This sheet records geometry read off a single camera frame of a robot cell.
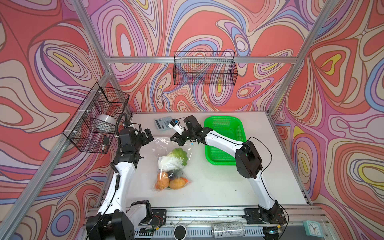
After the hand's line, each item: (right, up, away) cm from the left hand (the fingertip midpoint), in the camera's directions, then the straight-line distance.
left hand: (143, 131), depth 80 cm
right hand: (+15, -6, +9) cm, 18 cm away
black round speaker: (+21, -44, -15) cm, 51 cm away
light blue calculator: (+4, +5, +28) cm, 28 cm away
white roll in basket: (-14, +5, -11) cm, 18 cm away
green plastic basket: (+41, -2, -17) cm, 44 cm away
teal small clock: (+83, -45, -11) cm, 96 cm away
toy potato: (+19, -27, -4) cm, 33 cm away
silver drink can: (+43, -44, -14) cm, 63 cm away
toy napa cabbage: (+18, -15, 0) cm, 23 cm away
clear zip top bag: (+9, -9, +6) cm, 14 cm away
